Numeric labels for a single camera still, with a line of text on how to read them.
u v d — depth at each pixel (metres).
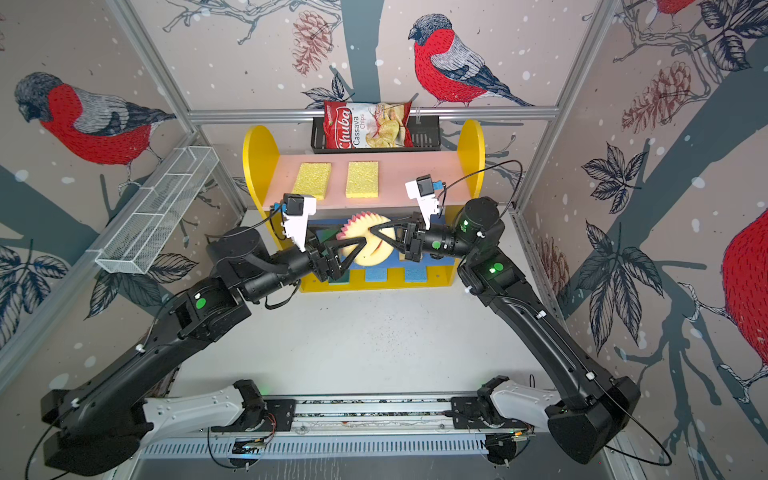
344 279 0.96
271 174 0.73
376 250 0.54
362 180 0.70
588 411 0.36
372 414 0.76
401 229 0.52
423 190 0.50
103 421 0.37
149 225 0.75
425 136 0.95
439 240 0.52
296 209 0.47
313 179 0.70
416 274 0.98
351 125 0.88
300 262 0.48
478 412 0.73
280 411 0.75
